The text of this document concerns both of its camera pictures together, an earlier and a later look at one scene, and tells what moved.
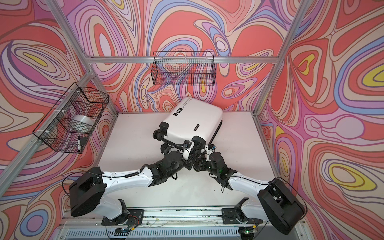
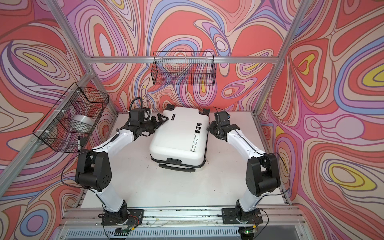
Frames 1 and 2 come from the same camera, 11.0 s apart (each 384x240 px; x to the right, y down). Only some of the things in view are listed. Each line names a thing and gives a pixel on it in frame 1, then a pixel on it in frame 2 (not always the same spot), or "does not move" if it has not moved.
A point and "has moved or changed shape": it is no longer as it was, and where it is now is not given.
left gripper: x=190 y=162 → x=153 y=119
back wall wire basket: x=184 y=68 does not move
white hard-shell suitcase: x=193 y=118 has moved or changed shape
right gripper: x=202 y=163 → x=210 y=127
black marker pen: x=79 y=143 does not move
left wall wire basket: x=69 y=124 does not move
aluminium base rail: x=173 y=225 does not move
